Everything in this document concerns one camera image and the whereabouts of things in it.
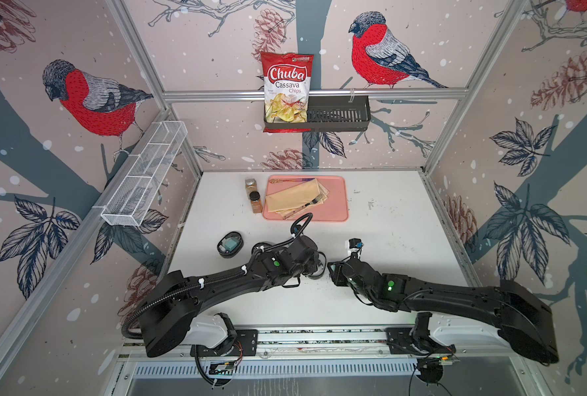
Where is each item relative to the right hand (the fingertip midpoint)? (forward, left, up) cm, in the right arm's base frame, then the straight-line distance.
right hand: (329, 265), depth 81 cm
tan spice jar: (+35, +33, +1) cm, 48 cm away
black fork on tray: (+33, +5, -7) cm, 34 cm away
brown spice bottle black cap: (+27, +30, -1) cm, 40 cm away
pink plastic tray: (+30, -4, -9) cm, 32 cm away
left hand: (+3, +3, +2) cm, 5 cm away
